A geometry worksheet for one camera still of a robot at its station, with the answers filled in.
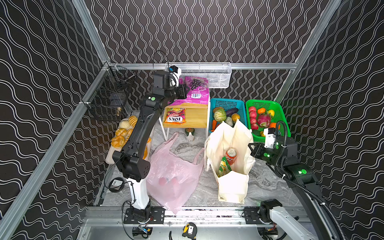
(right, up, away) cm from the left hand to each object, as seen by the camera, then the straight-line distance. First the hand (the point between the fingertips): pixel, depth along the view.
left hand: (194, 86), depth 73 cm
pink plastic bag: (-12, -49, +14) cm, 52 cm away
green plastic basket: (+63, -12, +36) cm, 73 cm away
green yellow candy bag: (+17, -42, +8) cm, 46 cm away
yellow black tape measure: (-2, -67, -4) cm, 68 cm away
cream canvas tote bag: (+16, -45, -9) cm, 49 cm away
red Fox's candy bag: (-11, -13, +20) cm, 26 cm away
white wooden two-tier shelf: (+2, -13, +20) cm, 24 cm away
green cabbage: (+19, -11, +33) cm, 40 cm away
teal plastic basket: (+36, -2, +43) cm, 56 cm away
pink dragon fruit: (+49, -15, +32) cm, 60 cm away
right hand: (+27, -28, -2) cm, 39 cm away
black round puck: (-43, -52, +10) cm, 68 cm away
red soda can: (+21, -36, +12) cm, 43 cm away
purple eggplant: (+28, -8, +42) cm, 51 cm away
